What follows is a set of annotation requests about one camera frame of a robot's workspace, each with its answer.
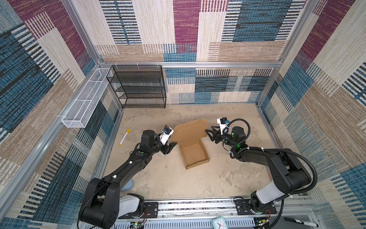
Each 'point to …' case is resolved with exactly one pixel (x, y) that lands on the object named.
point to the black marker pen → (302, 222)
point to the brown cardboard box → (188, 136)
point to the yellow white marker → (124, 137)
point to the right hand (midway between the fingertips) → (210, 129)
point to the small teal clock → (219, 223)
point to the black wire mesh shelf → (138, 86)
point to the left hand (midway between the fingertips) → (172, 139)
